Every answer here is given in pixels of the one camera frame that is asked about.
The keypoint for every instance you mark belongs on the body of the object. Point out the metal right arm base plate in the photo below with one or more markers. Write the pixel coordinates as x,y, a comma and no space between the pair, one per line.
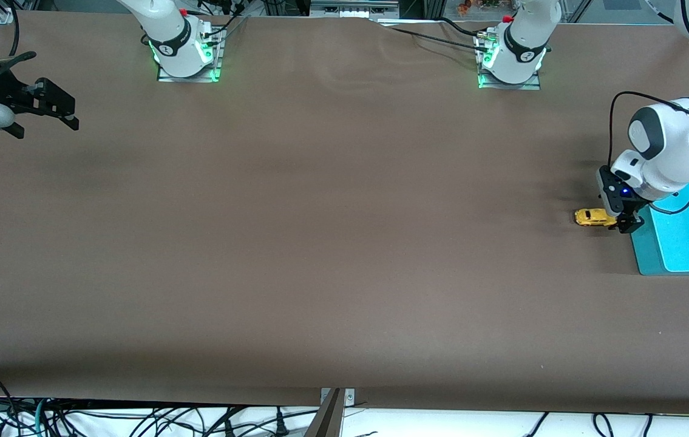
192,79

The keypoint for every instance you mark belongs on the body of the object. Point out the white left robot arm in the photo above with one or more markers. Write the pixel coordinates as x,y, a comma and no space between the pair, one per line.
672,145

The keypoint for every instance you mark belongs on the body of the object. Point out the yellow beetle toy car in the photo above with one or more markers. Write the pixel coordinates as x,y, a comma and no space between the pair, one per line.
593,217

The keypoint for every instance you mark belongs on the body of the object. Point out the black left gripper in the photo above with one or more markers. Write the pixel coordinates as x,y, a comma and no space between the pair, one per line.
629,220

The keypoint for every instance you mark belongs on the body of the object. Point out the small orange object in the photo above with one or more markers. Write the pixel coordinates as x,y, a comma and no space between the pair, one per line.
463,6

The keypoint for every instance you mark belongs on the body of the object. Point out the brown table cover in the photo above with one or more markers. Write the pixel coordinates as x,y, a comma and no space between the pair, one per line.
344,182

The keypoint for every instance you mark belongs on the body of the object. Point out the dark metal support beam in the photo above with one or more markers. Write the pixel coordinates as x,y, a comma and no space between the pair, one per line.
326,419

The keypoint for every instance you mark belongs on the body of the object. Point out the small metal table bracket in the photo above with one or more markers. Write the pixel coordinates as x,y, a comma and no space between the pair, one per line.
349,397

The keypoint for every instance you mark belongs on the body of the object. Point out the grey metal equipment box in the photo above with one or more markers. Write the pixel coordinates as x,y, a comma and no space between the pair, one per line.
353,7

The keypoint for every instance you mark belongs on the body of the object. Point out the teal plastic storage bin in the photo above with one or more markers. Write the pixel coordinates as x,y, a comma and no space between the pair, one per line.
684,243

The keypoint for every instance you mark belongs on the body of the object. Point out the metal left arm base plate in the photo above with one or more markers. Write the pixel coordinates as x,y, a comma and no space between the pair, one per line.
508,86

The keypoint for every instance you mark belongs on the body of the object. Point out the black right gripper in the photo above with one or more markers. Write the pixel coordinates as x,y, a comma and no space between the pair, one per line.
5,90

